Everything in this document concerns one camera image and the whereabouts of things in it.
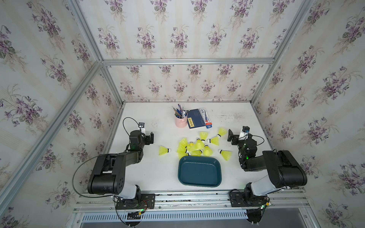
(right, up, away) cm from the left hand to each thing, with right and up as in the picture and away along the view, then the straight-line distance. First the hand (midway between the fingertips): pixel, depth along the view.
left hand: (146, 132), depth 93 cm
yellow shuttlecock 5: (+39, -3, +5) cm, 39 cm away
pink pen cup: (+23, +6, +7) cm, 25 cm away
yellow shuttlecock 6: (+33, -12, -6) cm, 36 cm away
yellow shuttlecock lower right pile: (+40, -12, -2) cm, 42 cm away
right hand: (+61, +2, -3) cm, 61 cm away
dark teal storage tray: (+34, -22, -11) cm, 42 cm away
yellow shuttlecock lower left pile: (+24, -13, -5) cm, 28 cm away
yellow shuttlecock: (+12, -11, -5) cm, 17 cm away
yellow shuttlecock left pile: (+25, -8, -2) cm, 26 cm away
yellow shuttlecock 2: (+52, -14, -5) cm, 54 cm away
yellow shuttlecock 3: (+52, 0, +4) cm, 52 cm away
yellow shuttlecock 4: (+46, -6, +2) cm, 47 cm away
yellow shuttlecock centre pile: (+36, -9, +1) cm, 37 cm away
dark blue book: (+34, +8, +15) cm, 38 cm away
